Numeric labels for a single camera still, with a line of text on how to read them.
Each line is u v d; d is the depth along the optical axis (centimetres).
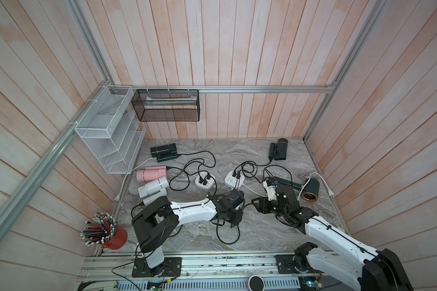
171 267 73
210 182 95
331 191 99
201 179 95
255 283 66
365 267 41
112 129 71
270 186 76
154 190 93
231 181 98
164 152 109
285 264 73
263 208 73
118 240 71
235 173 98
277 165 107
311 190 93
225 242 80
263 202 73
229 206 67
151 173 96
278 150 111
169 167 105
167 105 104
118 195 98
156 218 51
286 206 64
